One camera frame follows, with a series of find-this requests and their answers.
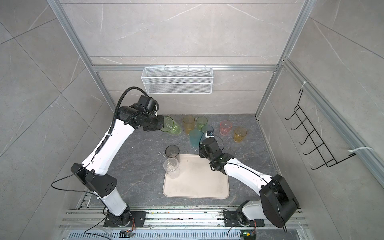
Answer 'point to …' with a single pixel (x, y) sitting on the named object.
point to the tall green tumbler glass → (171, 126)
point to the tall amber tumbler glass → (189, 123)
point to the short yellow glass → (239, 133)
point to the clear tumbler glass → (171, 167)
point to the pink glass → (225, 127)
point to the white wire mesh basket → (177, 80)
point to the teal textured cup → (195, 137)
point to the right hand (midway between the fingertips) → (204, 144)
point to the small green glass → (201, 121)
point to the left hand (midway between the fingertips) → (164, 121)
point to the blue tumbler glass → (207, 127)
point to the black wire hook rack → (314, 137)
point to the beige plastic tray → (196, 179)
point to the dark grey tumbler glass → (172, 151)
